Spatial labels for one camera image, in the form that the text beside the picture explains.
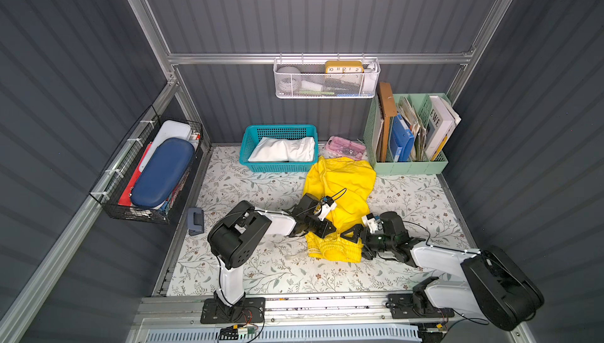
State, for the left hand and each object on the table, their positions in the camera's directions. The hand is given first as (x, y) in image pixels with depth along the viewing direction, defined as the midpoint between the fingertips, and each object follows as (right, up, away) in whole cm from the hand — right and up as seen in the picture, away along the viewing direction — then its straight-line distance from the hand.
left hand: (336, 233), depth 90 cm
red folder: (-62, +17, -25) cm, 69 cm away
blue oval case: (-54, +25, -22) cm, 63 cm away
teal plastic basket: (-39, +42, +26) cm, 63 cm away
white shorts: (-20, +34, +16) cm, 42 cm away
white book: (+44, +45, +4) cm, 63 cm away
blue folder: (+29, +37, +9) cm, 48 cm away
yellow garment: (+8, +18, +12) cm, 23 cm away
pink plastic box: (+8, +35, +28) cm, 46 cm away
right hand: (+4, -1, -6) cm, 7 cm away
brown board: (+20, +47, -4) cm, 51 cm away
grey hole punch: (-54, +5, -1) cm, 54 cm away
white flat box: (-58, +38, -13) cm, 70 cm away
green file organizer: (+38, +52, +14) cm, 66 cm away
